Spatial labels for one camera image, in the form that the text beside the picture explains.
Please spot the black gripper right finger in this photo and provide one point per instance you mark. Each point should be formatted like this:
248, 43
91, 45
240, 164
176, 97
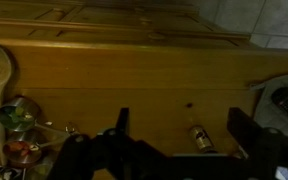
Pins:
267, 150

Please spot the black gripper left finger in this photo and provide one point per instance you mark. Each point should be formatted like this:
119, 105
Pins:
97, 156

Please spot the basil spice jar black lid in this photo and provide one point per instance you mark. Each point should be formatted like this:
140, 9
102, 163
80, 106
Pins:
202, 138

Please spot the grey cloth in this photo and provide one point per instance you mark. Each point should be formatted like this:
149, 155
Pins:
270, 113

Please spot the metal measuring cup red contents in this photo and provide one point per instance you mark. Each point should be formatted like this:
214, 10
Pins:
20, 151

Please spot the wooden dresser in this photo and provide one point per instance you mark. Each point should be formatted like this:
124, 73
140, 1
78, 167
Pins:
144, 66

